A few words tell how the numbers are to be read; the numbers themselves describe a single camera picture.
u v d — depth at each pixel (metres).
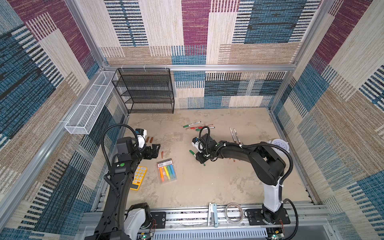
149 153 0.70
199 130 1.18
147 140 1.05
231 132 1.06
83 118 0.94
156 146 0.72
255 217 0.73
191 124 1.11
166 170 0.89
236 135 1.05
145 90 1.11
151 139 1.05
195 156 0.85
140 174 0.87
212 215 0.74
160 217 0.74
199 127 1.07
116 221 0.40
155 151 0.70
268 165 0.51
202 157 0.84
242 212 0.74
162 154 0.97
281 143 0.98
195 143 0.87
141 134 0.68
